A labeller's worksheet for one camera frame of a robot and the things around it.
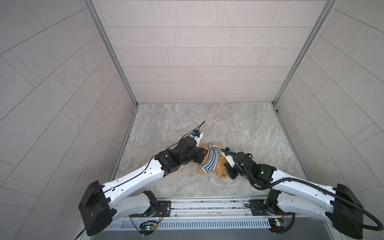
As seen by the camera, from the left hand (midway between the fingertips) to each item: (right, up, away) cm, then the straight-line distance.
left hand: (210, 151), depth 73 cm
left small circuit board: (-28, -31, -9) cm, 43 cm away
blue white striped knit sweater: (+1, -7, +4) cm, 8 cm away
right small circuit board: (+31, -32, -6) cm, 45 cm away
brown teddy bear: (+6, -10, +4) cm, 12 cm away
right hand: (+8, -10, +6) cm, 14 cm away
